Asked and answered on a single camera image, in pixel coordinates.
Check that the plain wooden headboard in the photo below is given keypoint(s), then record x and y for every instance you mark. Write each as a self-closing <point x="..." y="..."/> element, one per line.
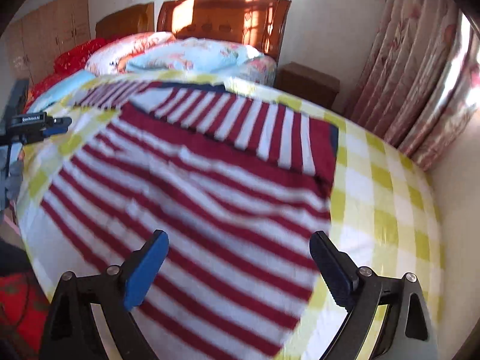
<point x="138" y="18"/>

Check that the red patterned blanket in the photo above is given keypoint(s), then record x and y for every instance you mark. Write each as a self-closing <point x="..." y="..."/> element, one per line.
<point x="64" y="66"/>

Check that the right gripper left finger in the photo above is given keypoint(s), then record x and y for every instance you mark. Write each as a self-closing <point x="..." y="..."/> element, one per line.
<point x="70" y="331"/>

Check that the pink floral pillow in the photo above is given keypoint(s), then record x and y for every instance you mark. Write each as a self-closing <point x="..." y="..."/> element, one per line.
<point x="112" y="58"/>

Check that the red green floral quilt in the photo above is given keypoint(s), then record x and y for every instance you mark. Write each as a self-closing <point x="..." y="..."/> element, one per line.
<point x="24" y="309"/>

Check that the carved wooden headboard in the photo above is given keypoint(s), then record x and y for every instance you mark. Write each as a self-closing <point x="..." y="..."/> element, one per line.
<point x="258" y="23"/>

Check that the floral bed sheet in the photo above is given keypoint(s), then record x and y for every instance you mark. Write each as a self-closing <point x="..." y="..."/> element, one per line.
<point x="261" y="70"/>

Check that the dark wooden nightstand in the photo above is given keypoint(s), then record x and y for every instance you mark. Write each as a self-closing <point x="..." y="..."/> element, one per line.
<point x="307" y="83"/>

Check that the wooden wardrobe doors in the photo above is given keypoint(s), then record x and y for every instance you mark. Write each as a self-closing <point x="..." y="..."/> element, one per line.
<point x="34" y="41"/>

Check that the pink floral curtain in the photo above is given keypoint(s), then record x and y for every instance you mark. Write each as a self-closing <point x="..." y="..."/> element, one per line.
<point x="418" y="85"/>

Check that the striped red grey navy sweater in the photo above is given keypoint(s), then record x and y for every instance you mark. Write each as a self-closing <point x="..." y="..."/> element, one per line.
<point x="239" y="185"/>

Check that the light blue floral quilt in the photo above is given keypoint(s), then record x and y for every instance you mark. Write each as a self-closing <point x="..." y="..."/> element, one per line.
<point x="193" y="54"/>

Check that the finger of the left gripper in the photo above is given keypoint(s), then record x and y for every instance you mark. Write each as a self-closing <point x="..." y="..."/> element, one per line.
<point x="56" y="129"/>

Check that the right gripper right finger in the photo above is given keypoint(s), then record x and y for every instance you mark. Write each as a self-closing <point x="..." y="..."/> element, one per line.
<point x="406" y="331"/>

